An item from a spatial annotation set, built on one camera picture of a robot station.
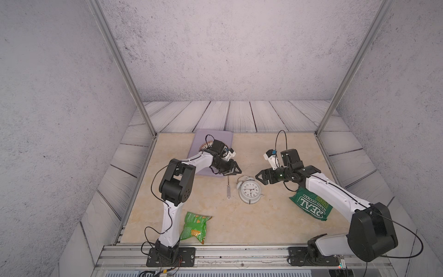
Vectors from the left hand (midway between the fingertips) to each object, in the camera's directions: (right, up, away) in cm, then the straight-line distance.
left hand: (241, 173), depth 94 cm
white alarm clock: (+4, -8, -5) cm, 11 cm away
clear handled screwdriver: (-7, -9, 0) cm, 11 cm away
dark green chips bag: (+33, -14, -9) cm, 37 cm away
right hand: (+10, +1, -10) cm, 14 cm away
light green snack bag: (-22, -21, -16) cm, 34 cm away
